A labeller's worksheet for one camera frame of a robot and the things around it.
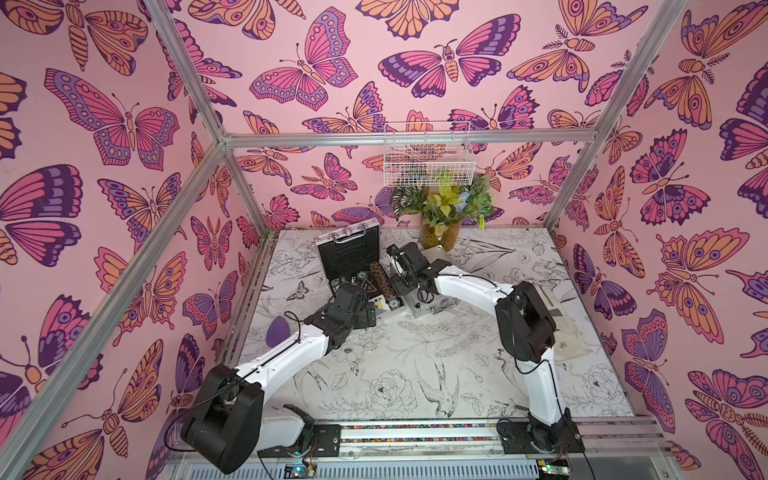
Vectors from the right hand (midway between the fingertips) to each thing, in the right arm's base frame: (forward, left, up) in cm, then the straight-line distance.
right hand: (404, 273), depth 98 cm
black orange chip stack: (-1, +7, -3) cm, 8 cm away
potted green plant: (+14, -11, +15) cm, 23 cm away
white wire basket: (+28, -7, +26) cm, 39 cm away
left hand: (-14, +13, +1) cm, 19 cm away
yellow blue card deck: (-9, +7, -4) cm, 12 cm away
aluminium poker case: (+4, +18, +5) cm, 19 cm away
